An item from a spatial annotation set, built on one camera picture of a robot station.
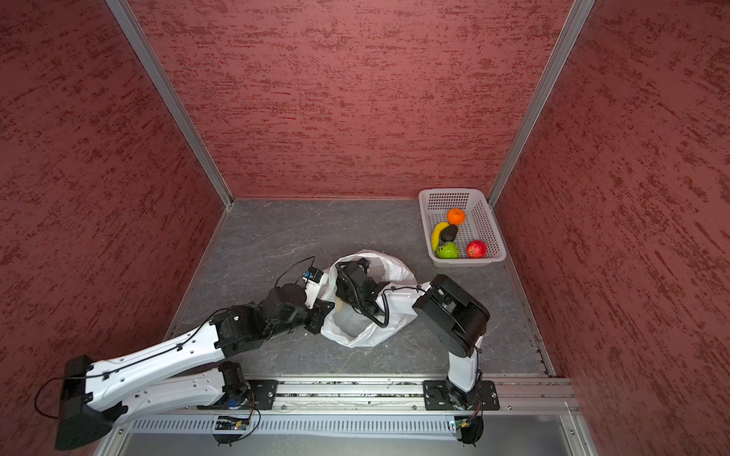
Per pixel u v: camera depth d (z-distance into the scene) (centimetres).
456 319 50
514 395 76
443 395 74
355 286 71
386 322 60
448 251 97
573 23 73
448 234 105
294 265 100
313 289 64
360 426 77
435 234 106
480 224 108
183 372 48
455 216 110
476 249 98
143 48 77
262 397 74
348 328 85
